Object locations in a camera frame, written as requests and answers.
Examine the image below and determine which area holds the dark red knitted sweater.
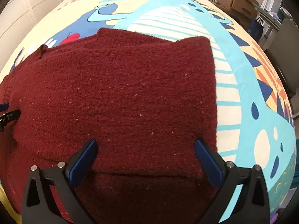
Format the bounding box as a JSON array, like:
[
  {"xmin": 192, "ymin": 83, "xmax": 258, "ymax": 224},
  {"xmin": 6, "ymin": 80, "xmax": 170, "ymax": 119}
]
[{"xmin": 1, "ymin": 28, "xmax": 217, "ymax": 223}]

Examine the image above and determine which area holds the colourful dinosaur print bedsheet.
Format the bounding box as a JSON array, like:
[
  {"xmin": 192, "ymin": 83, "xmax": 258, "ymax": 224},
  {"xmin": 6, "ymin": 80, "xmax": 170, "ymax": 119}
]
[{"xmin": 1, "ymin": 0, "xmax": 296, "ymax": 223}]

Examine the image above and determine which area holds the white panelled wardrobe door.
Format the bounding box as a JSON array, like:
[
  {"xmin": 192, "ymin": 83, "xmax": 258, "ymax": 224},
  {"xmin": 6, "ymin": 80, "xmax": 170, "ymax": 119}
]
[{"xmin": 1, "ymin": 0, "xmax": 64, "ymax": 61}]

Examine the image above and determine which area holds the dark hanging bag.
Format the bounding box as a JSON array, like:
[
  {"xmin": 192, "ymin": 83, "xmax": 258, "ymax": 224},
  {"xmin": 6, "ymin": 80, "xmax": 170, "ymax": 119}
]
[{"xmin": 247, "ymin": 17, "xmax": 264, "ymax": 42}]

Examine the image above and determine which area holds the brown cardboard box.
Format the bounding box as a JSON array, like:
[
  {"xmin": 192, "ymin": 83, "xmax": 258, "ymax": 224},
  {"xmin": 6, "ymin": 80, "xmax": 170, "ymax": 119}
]
[{"xmin": 217, "ymin": 0, "xmax": 259, "ymax": 19}]

